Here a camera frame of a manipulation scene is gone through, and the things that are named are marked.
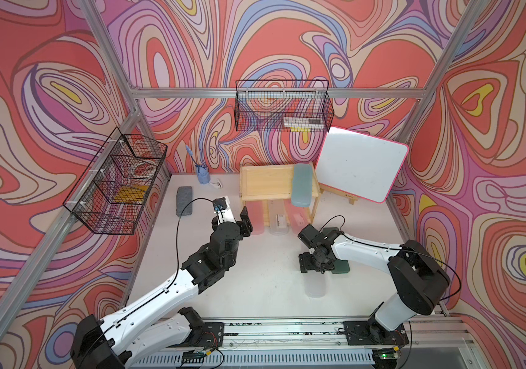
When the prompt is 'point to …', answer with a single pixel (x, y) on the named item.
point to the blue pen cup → (203, 174)
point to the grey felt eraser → (184, 196)
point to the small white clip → (218, 184)
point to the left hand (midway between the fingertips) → (241, 209)
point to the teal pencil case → (302, 185)
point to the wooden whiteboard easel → (324, 187)
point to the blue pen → (191, 153)
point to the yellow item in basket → (131, 193)
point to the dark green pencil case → (341, 267)
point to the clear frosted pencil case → (314, 284)
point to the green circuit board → (194, 355)
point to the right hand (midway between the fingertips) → (313, 273)
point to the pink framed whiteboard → (360, 164)
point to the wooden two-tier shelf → (272, 182)
